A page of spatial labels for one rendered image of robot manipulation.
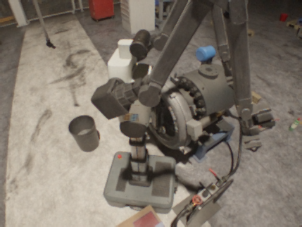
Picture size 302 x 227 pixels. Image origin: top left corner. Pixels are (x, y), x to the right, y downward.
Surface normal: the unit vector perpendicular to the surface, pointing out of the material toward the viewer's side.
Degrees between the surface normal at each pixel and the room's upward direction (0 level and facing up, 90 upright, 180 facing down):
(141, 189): 0
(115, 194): 0
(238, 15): 90
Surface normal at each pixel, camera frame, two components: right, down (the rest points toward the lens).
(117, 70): -0.11, 0.31
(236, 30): -0.12, 0.81
